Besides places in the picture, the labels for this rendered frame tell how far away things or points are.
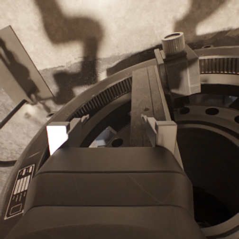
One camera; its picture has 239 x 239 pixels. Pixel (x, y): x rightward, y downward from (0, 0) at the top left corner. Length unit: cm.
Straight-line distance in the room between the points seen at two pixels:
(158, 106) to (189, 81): 9
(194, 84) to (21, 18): 85
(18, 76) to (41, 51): 23
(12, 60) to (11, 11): 25
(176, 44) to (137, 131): 18
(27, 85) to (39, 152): 79
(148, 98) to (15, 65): 89
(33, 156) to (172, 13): 74
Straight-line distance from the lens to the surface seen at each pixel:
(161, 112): 30
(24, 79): 113
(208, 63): 54
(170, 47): 36
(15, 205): 34
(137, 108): 33
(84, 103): 48
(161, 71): 35
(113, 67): 90
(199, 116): 51
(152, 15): 84
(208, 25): 89
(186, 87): 37
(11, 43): 107
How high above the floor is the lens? 83
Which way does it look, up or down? 50 degrees down
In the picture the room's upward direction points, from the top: 170 degrees counter-clockwise
